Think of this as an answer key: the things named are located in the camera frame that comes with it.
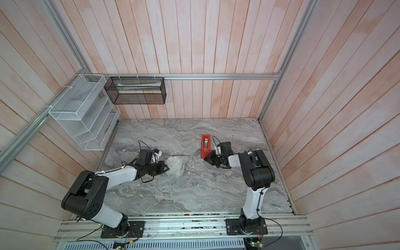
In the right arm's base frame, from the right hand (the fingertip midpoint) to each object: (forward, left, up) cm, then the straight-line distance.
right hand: (204, 158), depth 99 cm
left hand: (-10, +22, +3) cm, 24 cm away
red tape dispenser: (+2, 0, +7) cm, 7 cm away
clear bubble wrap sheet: (-10, +17, +8) cm, 21 cm away
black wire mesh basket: (+38, +47, +26) cm, 66 cm away
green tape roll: (+8, -1, +7) cm, 10 cm away
